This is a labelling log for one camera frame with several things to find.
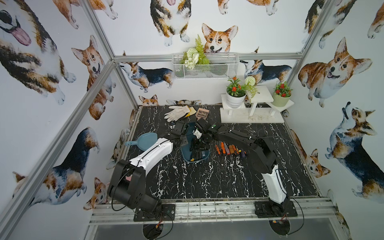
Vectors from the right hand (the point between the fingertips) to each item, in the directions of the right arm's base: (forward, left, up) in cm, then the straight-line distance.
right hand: (190, 151), depth 87 cm
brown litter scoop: (+37, -7, -9) cm, 38 cm away
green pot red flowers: (+29, -57, +15) cm, 66 cm away
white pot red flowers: (+27, -27, +20) cm, 43 cm away
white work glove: (+37, +11, -7) cm, 39 cm away
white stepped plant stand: (+43, -52, -10) cm, 69 cm away
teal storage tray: (-1, -1, -5) cm, 5 cm away
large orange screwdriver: (+5, -20, -7) cm, 22 cm away
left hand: (+8, +5, +3) cm, 10 cm away
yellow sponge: (+38, +1, -8) cm, 39 cm away
